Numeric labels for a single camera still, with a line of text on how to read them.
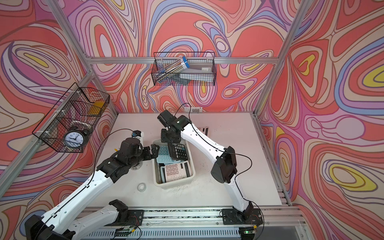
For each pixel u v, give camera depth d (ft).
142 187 2.75
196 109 3.95
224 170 1.83
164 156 2.77
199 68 2.90
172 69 2.59
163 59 2.89
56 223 1.27
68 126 2.44
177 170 2.71
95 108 2.57
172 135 1.94
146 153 2.22
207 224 2.37
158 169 2.81
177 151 2.88
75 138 2.22
